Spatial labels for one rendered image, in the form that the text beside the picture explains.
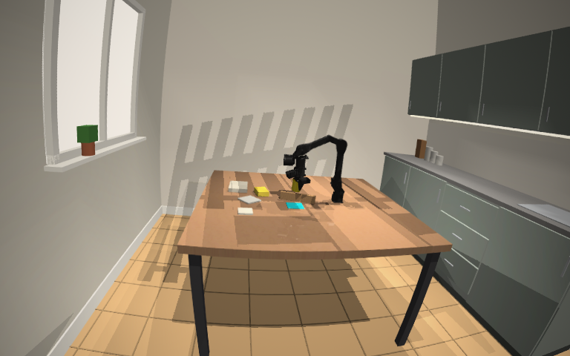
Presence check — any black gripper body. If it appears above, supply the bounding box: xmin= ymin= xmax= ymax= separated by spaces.
xmin=294 ymin=166 xmax=311 ymax=184

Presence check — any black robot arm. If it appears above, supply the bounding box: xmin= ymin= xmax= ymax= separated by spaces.
xmin=284 ymin=135 xmax=347 ymax=203

